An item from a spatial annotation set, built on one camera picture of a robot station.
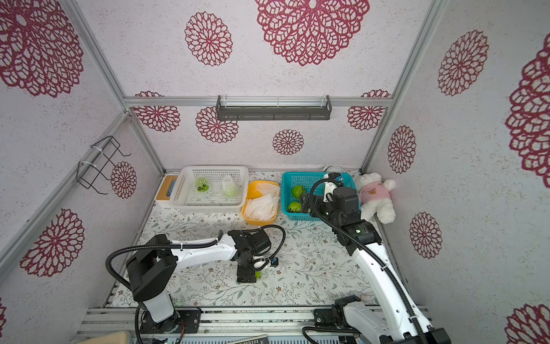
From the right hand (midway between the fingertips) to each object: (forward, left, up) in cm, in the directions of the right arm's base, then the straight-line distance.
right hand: (311, 194), depth 73 cm
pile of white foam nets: (+9, +19, -23) cm, 31 cm away
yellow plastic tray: (+21, +24, -25) cm, 41 cm away
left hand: (-16, +23, -27) cm, 39 cm away
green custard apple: (+19, +35, -21) cm, 45 cm away
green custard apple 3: (+21, +3, -24) cm, 32 cm away
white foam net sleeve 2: (+24, +48, -25) cm, 59 cm away
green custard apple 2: (+23, +50, -21) cm, 59 cm away
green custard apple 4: (+10, +4, -22) cm, 25 cm away
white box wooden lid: (+14, +67, -21) cm, 71 cm away
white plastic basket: (+17, +59, -25) cm, 66 cm away
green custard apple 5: (-21, +18, -20) cm, 34 cm away
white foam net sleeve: (+21, +36, -16) cm, 45 cm away
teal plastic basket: (+35, -4, -32) cm, 47 cm away
